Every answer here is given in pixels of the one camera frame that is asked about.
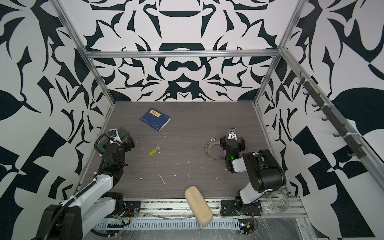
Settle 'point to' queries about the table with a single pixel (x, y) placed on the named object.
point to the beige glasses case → (198, 206)
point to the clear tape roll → (285, 200)
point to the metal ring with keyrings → (213, 150)
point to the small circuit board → (246, 226)
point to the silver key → (158, 148)
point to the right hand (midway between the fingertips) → (235, 135)
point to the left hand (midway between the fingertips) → (119, 134)
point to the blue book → (155, 119)
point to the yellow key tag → (153, 151)
